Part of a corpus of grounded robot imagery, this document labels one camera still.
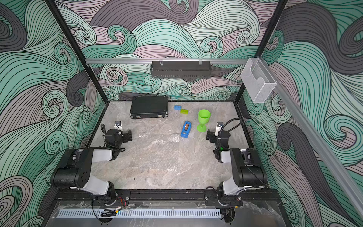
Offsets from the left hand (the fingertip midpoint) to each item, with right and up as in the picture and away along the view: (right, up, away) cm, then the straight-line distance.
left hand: (123, 129), depth 94 cm
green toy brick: (+43, +12, +17) cm, 48 cm away
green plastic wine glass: (+55, +8, -3) cm, 55 cm away
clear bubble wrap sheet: (+23, -14, -3) cm, 28 cm away
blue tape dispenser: (+43, 0, +4) cm, 44 cm away
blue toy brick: (+37, +16, +21) cm, 45 cm away
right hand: (+63, 0, 0) cm, 63 cm away
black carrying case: (+13, +16, +21) cm, 29 cm away
